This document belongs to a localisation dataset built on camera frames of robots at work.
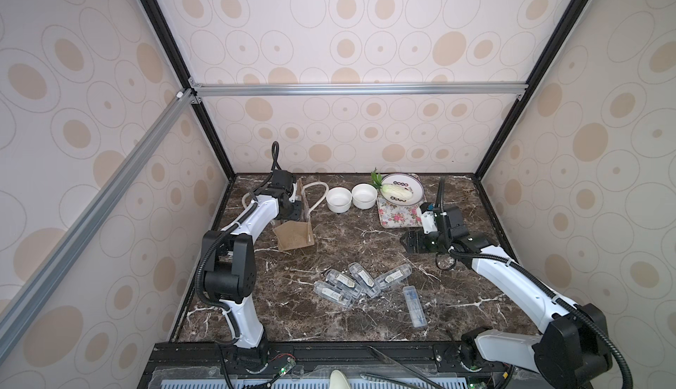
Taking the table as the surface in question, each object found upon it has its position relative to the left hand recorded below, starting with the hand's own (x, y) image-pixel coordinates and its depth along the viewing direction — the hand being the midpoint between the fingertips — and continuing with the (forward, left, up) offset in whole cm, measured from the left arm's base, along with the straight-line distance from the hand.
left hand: (299, 208), depth 94 cm
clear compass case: (-24, -17, -9) cm, 30 cm away
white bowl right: (+14, -25, -10) cm, 30 cm away
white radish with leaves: (+15, -36, -7) cm, 40 cm away
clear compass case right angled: (-21, -33, -9) cm, 40 cm away
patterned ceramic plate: (+23, -45, -10) cm, 51 cm away
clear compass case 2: (-24, -24, -10) cm, 35 cm away
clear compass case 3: (-27, -13, -10) cm, 32 cm away
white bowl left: (+13, -14, -10) cm, 21 cm away
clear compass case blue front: (-33, -39, -10) cm, 52 cm away
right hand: (-13, -41, +2) cm, 43 cm away
